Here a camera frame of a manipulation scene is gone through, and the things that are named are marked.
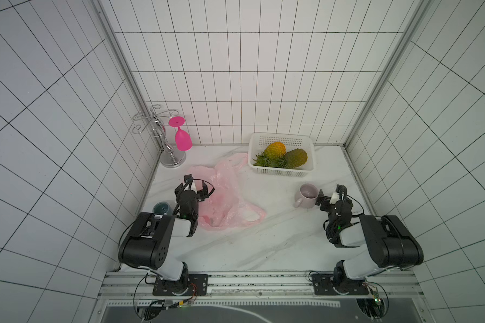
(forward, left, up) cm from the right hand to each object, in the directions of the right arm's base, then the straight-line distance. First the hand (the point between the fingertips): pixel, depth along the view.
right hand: (333, 189), depth 91 cm
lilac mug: (-5, +13, +1) cm, 14 cm away
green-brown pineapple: (+17, +17, +2) cm, 24 cm away
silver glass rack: (+20, +85, +23) cm, 90 cm away
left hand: (-1, +67, +1) cm, 67 cm away
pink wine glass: (+19, +74, +10) cm, 77 cm away
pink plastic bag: (-10, +51, -4) cm, 52 cm away
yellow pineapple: (+23, +26, +1) cm, 35 cm away
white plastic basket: (+31, +36, 0) cm, 47 cm away
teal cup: (-14, +78, +1) cm, 79 cm away
